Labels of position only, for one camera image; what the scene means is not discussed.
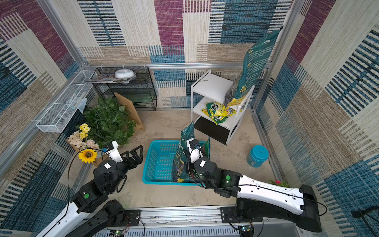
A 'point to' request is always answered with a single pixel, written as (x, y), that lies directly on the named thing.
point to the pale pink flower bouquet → (75, 139)
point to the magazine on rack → (109, 78)
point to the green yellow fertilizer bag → (217, 112)
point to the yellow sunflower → (88, 155)
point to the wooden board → (131, 111)
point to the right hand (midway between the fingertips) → (184, 150)
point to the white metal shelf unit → (210, 88)
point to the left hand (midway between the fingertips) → (136, 148)
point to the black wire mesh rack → (140, 92)
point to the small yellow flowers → (85, 129)
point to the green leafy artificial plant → (108, 122)
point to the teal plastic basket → (159, 163)
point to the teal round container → (257, 156)
